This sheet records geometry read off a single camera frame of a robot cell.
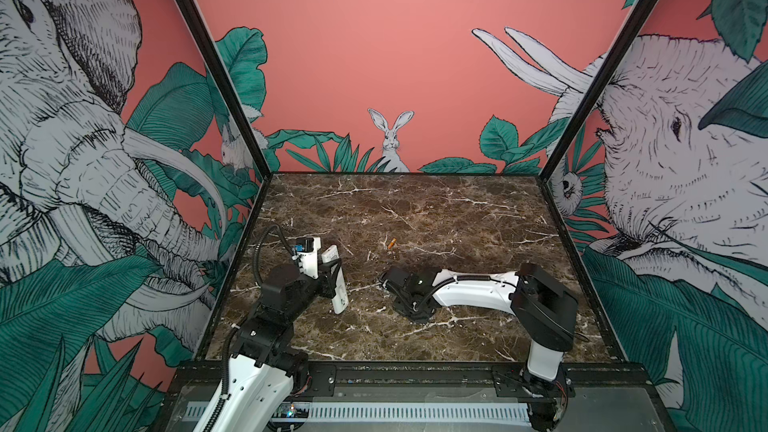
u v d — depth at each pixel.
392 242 1.01
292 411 0.70
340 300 0.75
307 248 0.62
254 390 0.48
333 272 0.71
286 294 0.53
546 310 0.46
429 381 0.75
